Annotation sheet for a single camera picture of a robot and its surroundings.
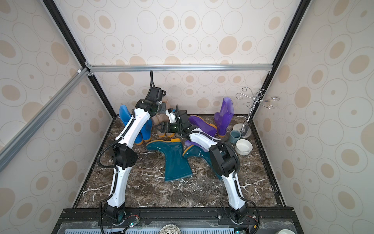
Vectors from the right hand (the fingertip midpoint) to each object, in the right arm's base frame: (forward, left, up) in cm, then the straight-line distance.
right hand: (166, 125), depth 91 cm
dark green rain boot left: (-21, -8, -14) cm, 27 cm away
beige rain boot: (+1, +5, +4) cm, 6 cm away
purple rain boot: (+12, -23, -14) cm, 30 cm away
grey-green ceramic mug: (+3, -46, -14) cm, 48 cm away
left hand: (+10, +2, +9) cm, 13 cm away
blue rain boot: (+5, +27, +2) cm, 28 cm away
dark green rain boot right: (-12, -19, -10) cm, 25 cm away
